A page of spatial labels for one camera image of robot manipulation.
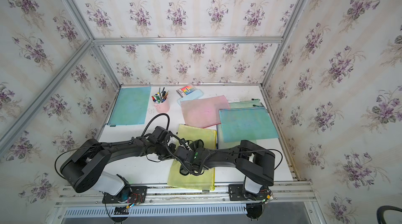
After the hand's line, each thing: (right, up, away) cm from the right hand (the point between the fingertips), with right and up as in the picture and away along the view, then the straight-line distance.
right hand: (189, 161), depth 84 cm
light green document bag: (+19, +7, +4) cm, 21 cm away
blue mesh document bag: (-43, +29, +24) cm, 57 cm away
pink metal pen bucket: (-19, +32, +12) cm, 39 cm away
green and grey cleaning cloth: (+4, +8, +5) cm, 10 cm away
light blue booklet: (+2, +38, +30) cm, 48 cm away
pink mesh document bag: (+8, +25, +22) cm, 34 cm away
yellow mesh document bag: (+9, -7, -8) cm, 14 cm away
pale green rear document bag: (+44, +32, +25) cm, 60 cm away
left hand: (-5, +2, 0) cm, 5 cm away
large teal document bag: (+35, +18, +14) cm, 42 cm away
